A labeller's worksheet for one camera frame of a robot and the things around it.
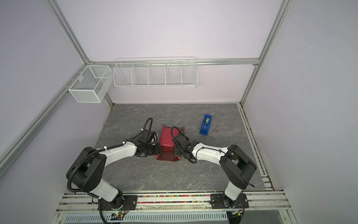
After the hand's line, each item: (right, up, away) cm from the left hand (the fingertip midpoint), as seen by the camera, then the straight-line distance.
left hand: (161, 152), depth 90 cm
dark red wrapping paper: (+3, 0, 0) cm, 3 cm away
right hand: (+11, +1, -1) cm, 11 cm away
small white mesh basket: (-51, +46, +8) cm, 69 cm away
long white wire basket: (-3, +55, +9) cm, 56 cm away
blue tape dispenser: (+31, +17, +11) cm, 37 cm away
